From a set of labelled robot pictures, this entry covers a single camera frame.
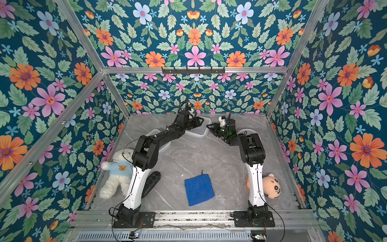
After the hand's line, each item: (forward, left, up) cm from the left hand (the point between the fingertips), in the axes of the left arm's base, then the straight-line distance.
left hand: (203, 121), depth 103 cm
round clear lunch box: (-9, -30, -4) cm, 32 cm away
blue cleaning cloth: (-43, +5, -8) cm, 44 cm away
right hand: (-2, -6, -2) cm, 7 cm away
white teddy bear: (-32, +49, -1) cm, 58 cm away
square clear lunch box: (-9, +2, +1) cm, 9 cm away
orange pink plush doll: (-47, -32, -2) cm, 57 cm away
